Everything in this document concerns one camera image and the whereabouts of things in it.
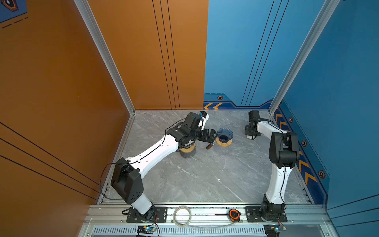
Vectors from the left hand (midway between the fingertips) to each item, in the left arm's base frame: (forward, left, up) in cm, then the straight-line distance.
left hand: (211, 132), depth 79 cm
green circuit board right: (-41, -30, -24) cm, 56 cm away
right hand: (+16, -31, -20) cm, 40 cm away
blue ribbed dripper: (+5, -9, -9) cm, 14 cm away
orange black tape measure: (-36, -11, -20) cm, 42 cm away
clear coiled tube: (-37, +19, -23) cm, 47 cm away
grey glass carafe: (-4, +13, -18) cm, 22 cm away
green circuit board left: (-41, +32, -24) cm, 57 cm away
